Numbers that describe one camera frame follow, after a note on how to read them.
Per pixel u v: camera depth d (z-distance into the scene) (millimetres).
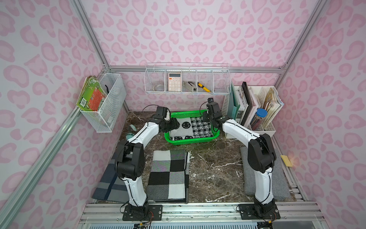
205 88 979
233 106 815
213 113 745
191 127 1034
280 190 765
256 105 871
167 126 802
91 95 722
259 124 973
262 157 527
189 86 978
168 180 819
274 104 881
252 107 818
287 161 946
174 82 951
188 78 1021
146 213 659
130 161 501
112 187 801
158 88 994
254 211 699
